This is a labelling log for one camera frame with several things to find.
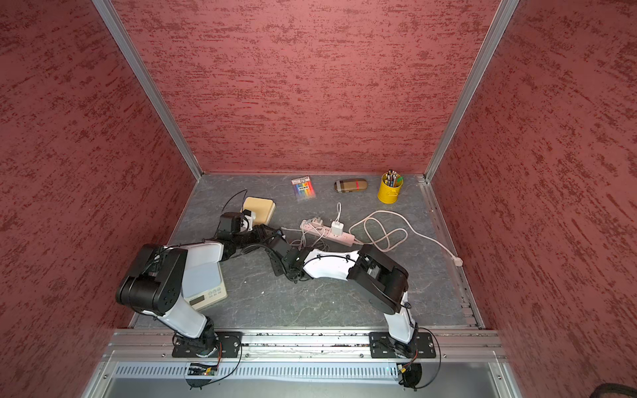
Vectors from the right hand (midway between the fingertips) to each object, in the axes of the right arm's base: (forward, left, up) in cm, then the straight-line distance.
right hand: (281, 263), depth 90 cm
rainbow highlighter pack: (+38, -7, 0) cm, 39 cm away
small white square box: (+12, -21, +4) cm, 25 cm away
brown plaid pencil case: (+38, -26, 0) cm, 46 cm away
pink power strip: (+15, -17, -2) cm, 22 cm away
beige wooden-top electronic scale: (+26, +10, -1) cm, 28 cm away
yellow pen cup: (+30, -45, +7) cm, 54 cm away
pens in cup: (+29, -45, +13) cm, 55 cm away
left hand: (+10, +3, +3) cm, 10 cm away
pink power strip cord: (+2, -69, -6) cm, 69 cm away
